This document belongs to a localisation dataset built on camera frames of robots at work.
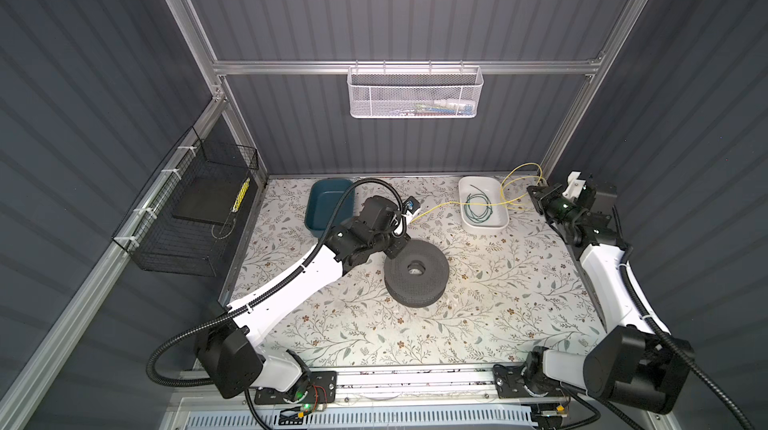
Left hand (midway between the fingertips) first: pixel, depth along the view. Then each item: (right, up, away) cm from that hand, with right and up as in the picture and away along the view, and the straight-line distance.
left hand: (400, 226), depth 77 cm
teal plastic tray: (-29, +7, +35) cm, 46 cm away
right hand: (+35, +10, +1) cm, 37 cm away
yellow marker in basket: (-42, +8, 0) cm, 43 cm away
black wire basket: (-53, +2, -5) cm, 54 cm away
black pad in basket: (-48, +7, -3) cm, 49 cm away
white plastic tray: (+37, 0, +30) cm, 47 cm away
